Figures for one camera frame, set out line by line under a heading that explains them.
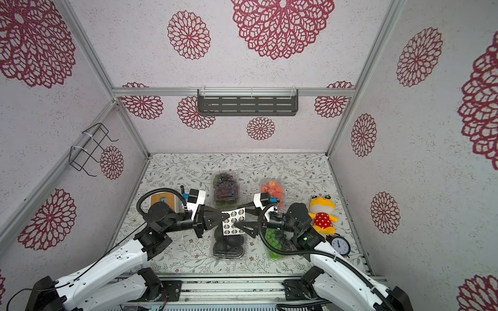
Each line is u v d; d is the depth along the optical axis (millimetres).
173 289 735
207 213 580
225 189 963
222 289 751
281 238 817
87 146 771
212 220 585
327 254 500
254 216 653
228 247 811
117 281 572
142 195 467
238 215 605
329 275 617
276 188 1001
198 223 546
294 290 739
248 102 942
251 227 574
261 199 537
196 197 529
